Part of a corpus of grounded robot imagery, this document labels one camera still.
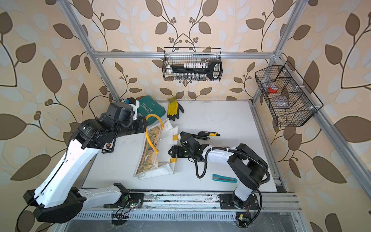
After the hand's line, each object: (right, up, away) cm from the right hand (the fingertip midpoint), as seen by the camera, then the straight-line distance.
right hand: (174, 152), depth 87 cm
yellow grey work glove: (-4, +28, +28) cm, 40 cm away
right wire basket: (+61, +28, -13) cm, 68 cm away
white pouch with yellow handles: (-10, -2, -7) cm, 13 cm away
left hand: (-9, +20, -23) cm, 32 cm away
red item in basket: (+57, +37, -6) cm, 69 cm away
